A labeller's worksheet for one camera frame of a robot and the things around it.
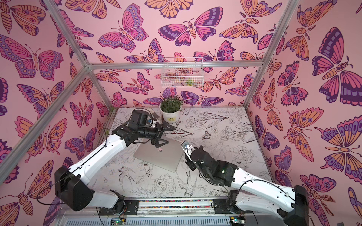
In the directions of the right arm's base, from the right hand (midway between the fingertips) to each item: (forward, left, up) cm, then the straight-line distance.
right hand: (189, 149), depth 73 cm
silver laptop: (+5, +14, -20) cm, 25 cm away
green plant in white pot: (+33, +13, -3) cm, 36 cm away
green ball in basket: (+56, -1, +1) cm, 56 cm away
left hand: (+5, +8, +5) cm, 11 cm away
